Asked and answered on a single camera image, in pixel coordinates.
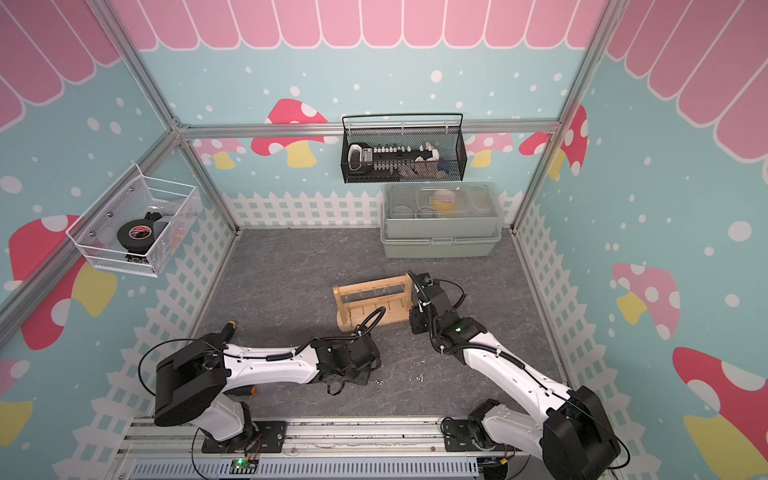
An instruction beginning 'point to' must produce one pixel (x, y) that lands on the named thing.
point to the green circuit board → (243, 466)
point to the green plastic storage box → (409, 229)
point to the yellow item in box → (443, 200)
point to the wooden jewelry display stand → (375, 302)
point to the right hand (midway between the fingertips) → (416, 308)
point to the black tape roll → (136, 235)
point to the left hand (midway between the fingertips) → (362, 375)
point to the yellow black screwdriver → (228, 331)
